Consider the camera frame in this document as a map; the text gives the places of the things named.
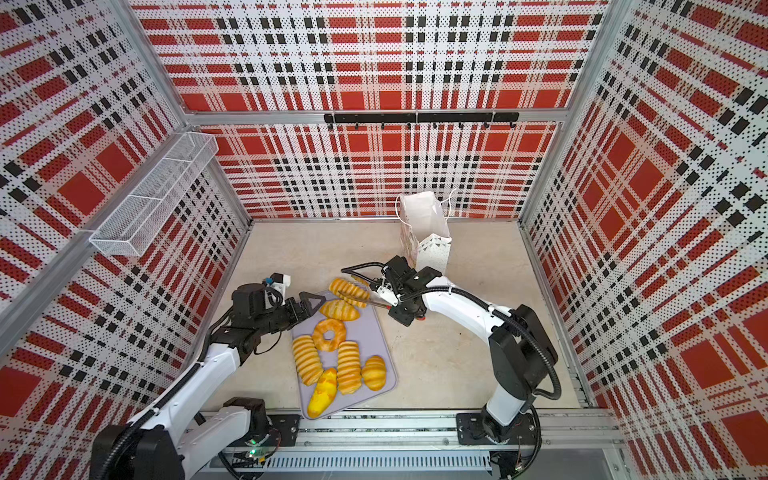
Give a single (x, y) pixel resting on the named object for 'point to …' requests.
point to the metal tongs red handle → (372, 298)
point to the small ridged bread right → (374, 373)
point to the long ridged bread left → (308, 359)
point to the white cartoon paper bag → (425, 230)
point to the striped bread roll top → (357, 291)
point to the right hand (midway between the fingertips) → (406, 311)
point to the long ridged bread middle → (349, 376)
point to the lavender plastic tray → (369, 331)
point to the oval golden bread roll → (339, 310)
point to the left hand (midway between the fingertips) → (318, 309)
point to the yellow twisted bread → (325, 393)
